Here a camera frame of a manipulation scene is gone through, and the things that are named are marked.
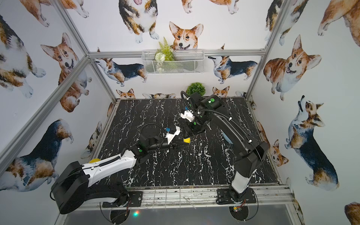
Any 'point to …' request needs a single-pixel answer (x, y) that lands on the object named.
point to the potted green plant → (196, 87)
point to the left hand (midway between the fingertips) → (188, 140)
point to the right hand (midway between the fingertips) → (186, 135)
